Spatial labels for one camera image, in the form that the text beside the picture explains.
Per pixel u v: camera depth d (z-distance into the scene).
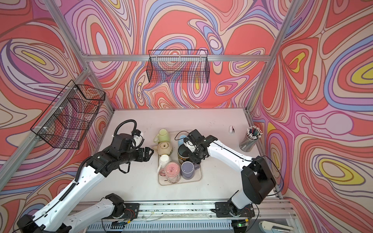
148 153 0.66
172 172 0.76
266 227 0.66
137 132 0.65
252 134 0.83
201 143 0.62
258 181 0.43
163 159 0.82
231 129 1.05
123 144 0.54
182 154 0.82
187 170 0.79
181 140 0.76
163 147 0.88
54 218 0.39
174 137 1.03
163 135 0.92
